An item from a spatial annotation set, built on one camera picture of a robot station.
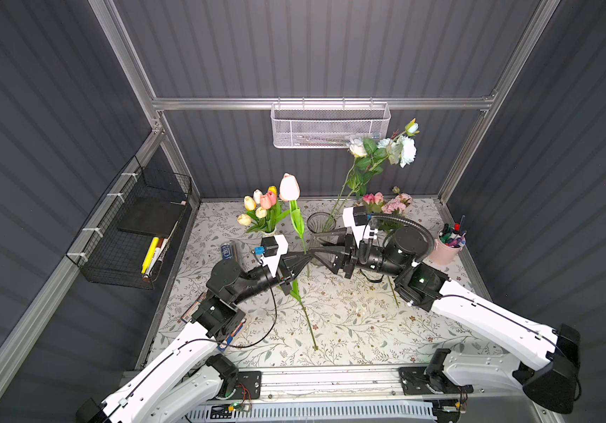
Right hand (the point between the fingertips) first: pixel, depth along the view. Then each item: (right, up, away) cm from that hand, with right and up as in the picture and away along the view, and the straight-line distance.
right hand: (317, 245), depth 56 cm
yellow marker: (-45, -4, +15) cm, 48 cm away
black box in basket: (-48, +7, +23) cm, 54 cm away
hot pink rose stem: (+23, +15, +52) cm, 59 cm away
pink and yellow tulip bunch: (-15, +8, +20) cm, 26 cm away
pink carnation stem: (+34, +6, +53) cm, 63 cm away
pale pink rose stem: (+27, +14, +54) cm, 62 cm away
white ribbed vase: (-17, +1, +31) cm, 35 cm away
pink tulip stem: (-6, -20, +36) cm, 41 cm away
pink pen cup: (+48, -1, +35) cm, 59 cm away
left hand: (-1, -3, +2) cm, 4 cm away
